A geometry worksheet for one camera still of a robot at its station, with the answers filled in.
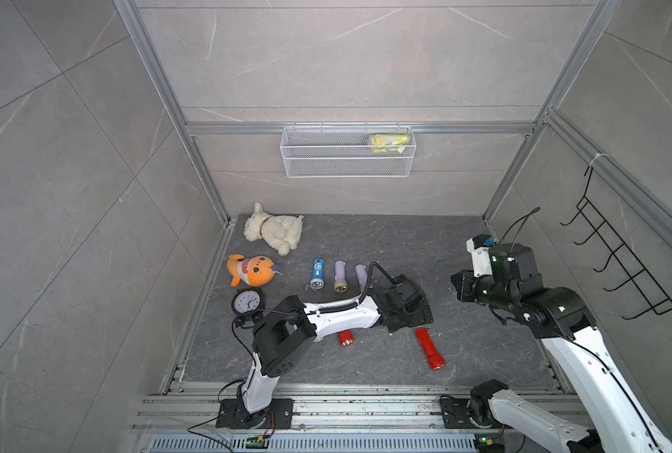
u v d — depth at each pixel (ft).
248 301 3.04
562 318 1.34
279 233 3.32
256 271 3.04
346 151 3.29
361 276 3.21
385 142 2.79
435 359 2.66
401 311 2.22
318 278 3.20
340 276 3.22
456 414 2.39
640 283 2.05
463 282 1.88
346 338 2.78
